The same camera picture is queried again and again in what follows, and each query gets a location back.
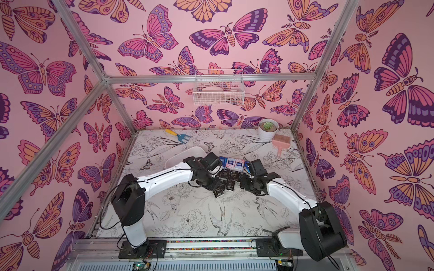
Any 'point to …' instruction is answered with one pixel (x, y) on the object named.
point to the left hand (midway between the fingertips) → (217, 186)
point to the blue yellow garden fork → (181, 136)
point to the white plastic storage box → (178, 156)
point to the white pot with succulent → (267, 129)
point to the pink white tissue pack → (230, 164)
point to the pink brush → (280, 141)
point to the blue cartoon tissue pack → (246, 167)
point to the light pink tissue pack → (239, 165)
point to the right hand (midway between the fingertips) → (240, 185)
